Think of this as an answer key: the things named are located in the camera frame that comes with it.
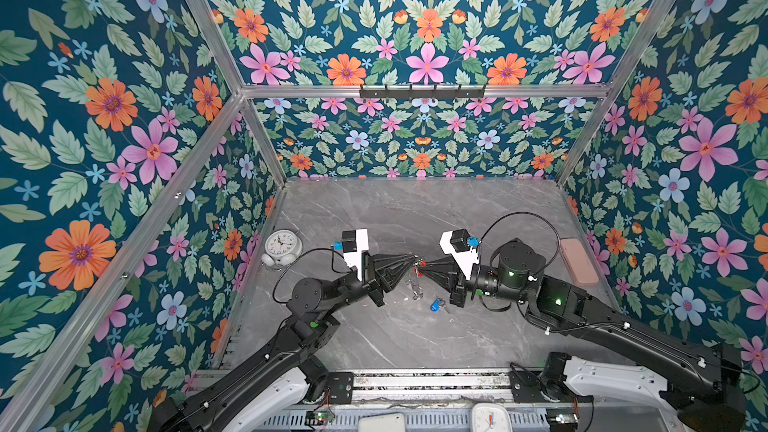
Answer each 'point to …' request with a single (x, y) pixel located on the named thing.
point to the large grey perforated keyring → (417, 293)
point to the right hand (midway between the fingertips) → (422, 265)
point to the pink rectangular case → (578, 263)
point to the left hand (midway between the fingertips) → (415, 262)
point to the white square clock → (491, 417)
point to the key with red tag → (423, 264)
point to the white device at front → (382, 422)
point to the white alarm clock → (282, 247)
